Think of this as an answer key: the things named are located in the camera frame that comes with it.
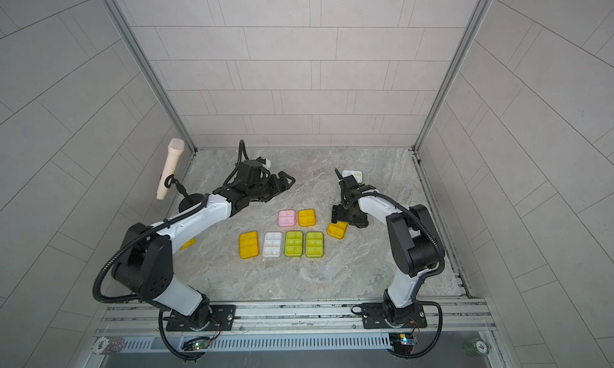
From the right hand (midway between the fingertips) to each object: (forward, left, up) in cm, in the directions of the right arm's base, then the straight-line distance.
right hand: (343, 220), depth 93 cm
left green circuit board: (-37, +46, +4) cm, 59 cm away
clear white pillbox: (-9, +27, +2) cm, 29 cm away
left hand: (+7, +18, +17) cm, 26 cm away
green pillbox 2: (-9, +12, +1) cm, 15 cm away
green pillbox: (-10, +19, +3) cm, 21 cm away
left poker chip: (-37, +66, +9) cm, 76 cm away
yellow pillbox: (-5, +2, +2) cm, 5 cm away
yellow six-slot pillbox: (-9, +35, +3) cm, 36 cm away
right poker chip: (-42, -30, +5) cm, 52 cm away
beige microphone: (+13, +55, +32) cm, 65 cm away
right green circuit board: (-40, -13, -1) cm, 42 cm away
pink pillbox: (+1, +22, +3) cm, 22 cm away
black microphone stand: (+10, +60, +7) cm, 62 cm away
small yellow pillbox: (+1, +14, +3) cm, 14 cm away
